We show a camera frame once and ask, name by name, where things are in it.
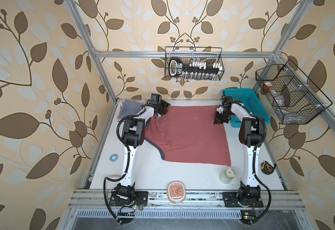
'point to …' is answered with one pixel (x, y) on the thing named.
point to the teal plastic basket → (252, 103)
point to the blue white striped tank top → (129, 108)
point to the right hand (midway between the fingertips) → (215, 123)
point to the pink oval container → (176, 192)
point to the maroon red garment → (188, 134)
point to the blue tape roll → (113, 157)
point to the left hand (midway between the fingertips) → (172, 102)
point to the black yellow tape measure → (267, 168)
